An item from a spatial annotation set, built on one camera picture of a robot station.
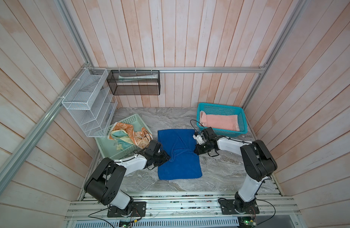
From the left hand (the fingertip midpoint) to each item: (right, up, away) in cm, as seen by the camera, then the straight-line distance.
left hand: (169, 160), depth 89 cm
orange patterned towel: (-19, +14, +3) cm, 23 cm away
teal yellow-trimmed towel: (-31, +13, +4) cm, 34 cm away
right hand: (+17, +5, +7) cm, 19 cm away
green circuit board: (+39, -26, -18) cm, 51 cm away
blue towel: (+7, +9, +9) cm, 15 cm away
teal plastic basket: (+38, +36, +33) cm, 62 cm away
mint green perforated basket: (-43, +7, +7) cm, 44 cm away
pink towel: (+39, +25, +21) cm, 51 cm away
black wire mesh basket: (-26, +55, +15) cm, 63 cm away
